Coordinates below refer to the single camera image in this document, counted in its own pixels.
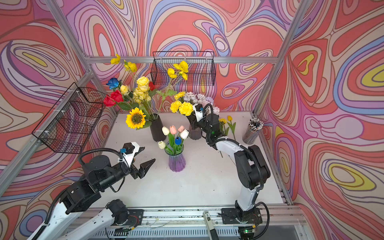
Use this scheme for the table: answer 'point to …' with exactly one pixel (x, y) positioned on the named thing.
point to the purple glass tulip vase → (174, 149)
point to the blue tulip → (178, 140)
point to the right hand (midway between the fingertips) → (189, 116)
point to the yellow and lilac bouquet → (181, 97)
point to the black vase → (156, 132)
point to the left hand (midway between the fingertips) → (150, 154)
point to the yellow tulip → (232, 127)
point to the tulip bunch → (182, 133)
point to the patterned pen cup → (253, 130)
